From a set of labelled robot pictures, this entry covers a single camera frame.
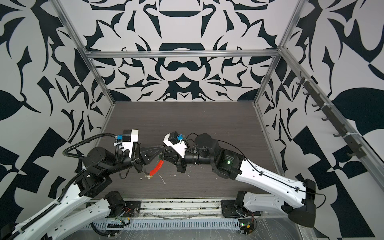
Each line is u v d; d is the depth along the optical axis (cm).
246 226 71
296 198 40
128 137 46
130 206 75
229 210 73
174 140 47
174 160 52
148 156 52
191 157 50
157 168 54
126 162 50
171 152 54
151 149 52
